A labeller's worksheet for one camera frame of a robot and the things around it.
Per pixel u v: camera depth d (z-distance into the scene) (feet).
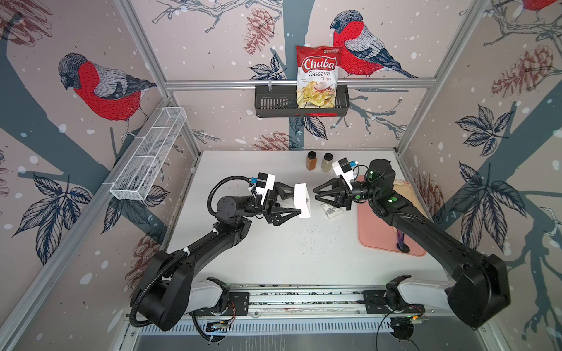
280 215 1.96
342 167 1.91
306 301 2.49
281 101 3.50
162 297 1.33
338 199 2.02
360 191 2.04
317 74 2.76
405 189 3.43
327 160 3.53
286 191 2.16
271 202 1.94
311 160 3.52
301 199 1.84
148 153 2.58
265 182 1.78
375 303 2.39
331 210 3.12
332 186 2.15
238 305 2.40
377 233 2.95
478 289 1.29
